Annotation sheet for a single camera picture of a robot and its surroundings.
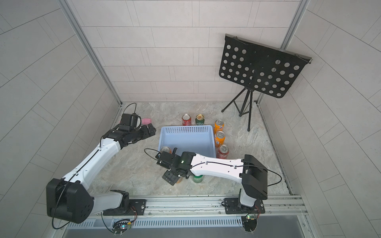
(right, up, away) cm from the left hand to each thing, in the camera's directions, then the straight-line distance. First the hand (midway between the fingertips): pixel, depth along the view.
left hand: (153, 130), depth 84 cm
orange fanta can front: (+39, -5, +3) cm, 39 cm away
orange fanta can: (+8, -10, -3) cm, 13 cm away
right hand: (+13, -21, -9) cm, 26 cm away
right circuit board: (+49, -42, -16) cm, 67 cm away
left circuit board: (-9, -41, -18) cm, 46 cm away
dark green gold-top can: (+27, +5, +10) cm, 30 cm away
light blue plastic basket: (+27, -7, +10) cm, 29 cm away
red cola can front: (+40, -12, -3) cm, 42 cm away
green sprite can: (+26, -26, -6) cm, 37 cm away
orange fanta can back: (+39, +2, +8) cm, 40 cm away
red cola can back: (+18, +5, +11) cm, 22 cm away
